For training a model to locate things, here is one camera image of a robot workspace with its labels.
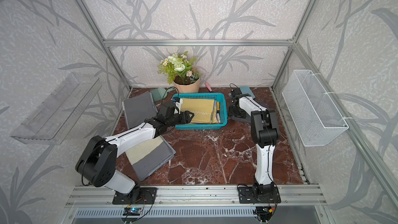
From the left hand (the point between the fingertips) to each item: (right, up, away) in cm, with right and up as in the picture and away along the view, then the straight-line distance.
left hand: (191, 114), depth 87 cm
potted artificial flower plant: (-7, +26, +1) cm, 27 cm away
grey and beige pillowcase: (-22, -23, -3) cm, 32 cm away
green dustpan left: (-28, +13, +29) cm, 42 cm away
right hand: (+28, -1, +16) cm, 32 cm away
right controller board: (+37, -46, -13) cm, 60 cm away
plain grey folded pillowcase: (-38, +3, +18) cm, 42 cm away
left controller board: (-25, -43, -17) cm, 53 cm away
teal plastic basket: (+18, +10, +15) cm, 25 cm away
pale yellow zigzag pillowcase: (+6, +2, +13) cm, 14 cm away
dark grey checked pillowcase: (+35, -4, +11) cm, 37 cm away
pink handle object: (+10, +18, +32) cm, 38 cm away
